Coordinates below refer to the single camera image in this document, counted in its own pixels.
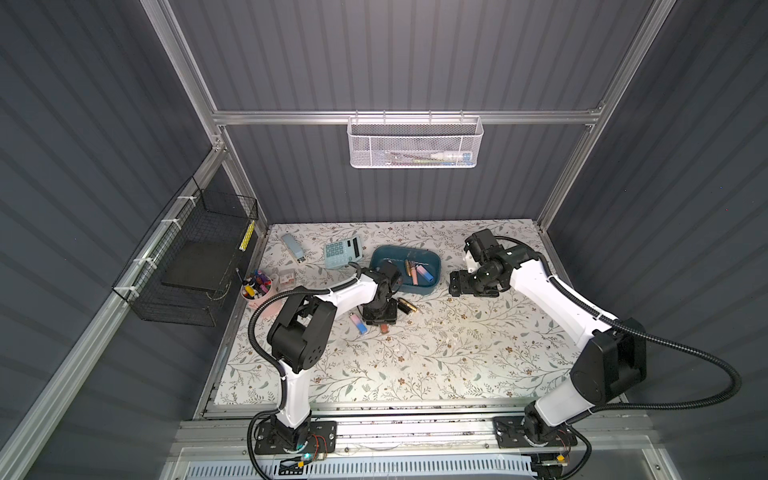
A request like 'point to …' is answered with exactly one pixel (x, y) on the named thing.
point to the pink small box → (287, 278)
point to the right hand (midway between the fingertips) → (466, 289)
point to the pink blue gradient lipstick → (359, 324)
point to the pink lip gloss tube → (413, 266)
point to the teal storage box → (397, 255)
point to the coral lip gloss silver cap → (384, 328)
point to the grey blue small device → (295, 247)
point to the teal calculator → (338, 254)
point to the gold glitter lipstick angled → (405, 306)
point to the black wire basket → (191, 259)
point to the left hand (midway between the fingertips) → (392, 326)
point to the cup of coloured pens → (255, 286)
